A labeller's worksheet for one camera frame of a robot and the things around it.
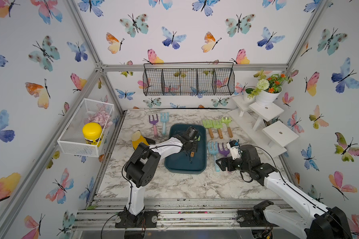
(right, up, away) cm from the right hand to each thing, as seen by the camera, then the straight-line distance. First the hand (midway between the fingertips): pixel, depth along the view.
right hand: (224, 158), depth 82 cm
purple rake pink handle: (-45, +21, +33) cm, 60 cm away
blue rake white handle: (-2, +1, +17) cm, 17 cm away
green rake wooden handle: (-3, +19, +32) cm, 38 cm away
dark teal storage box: (-25, -4, +7) cm, 26 cm away
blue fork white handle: (-38, +23, +36) cm, 57 cm away
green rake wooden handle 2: (+11, +22, +33) cm, 41 cm away
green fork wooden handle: (+4, +19, +32) cm, 38 cm away
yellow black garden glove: (-54, +10, +22) cm, 59 cm away
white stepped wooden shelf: (+30, +20, +19) cm, 41 cm away
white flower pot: (+27, +34, +7) cm, 44 cm away
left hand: (-15, +6, +14) cm, 21 cm away
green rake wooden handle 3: (-17, +1, +12) cm, 20 cm away
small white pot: (+22, +42, +22) cm, 52 cm away
